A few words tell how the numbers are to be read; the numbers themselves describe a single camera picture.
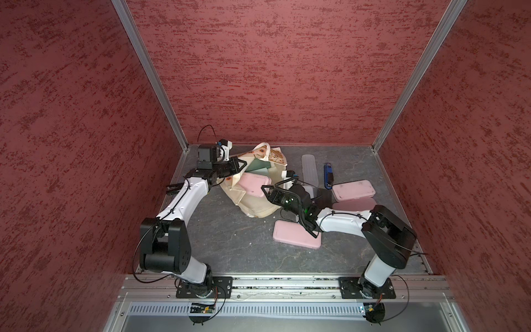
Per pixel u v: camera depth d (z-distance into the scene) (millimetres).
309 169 1100
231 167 756
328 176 1061
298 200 616
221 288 751
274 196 726
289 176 776
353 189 1002
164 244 435
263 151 862
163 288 757
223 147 771
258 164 1107
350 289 737
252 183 853
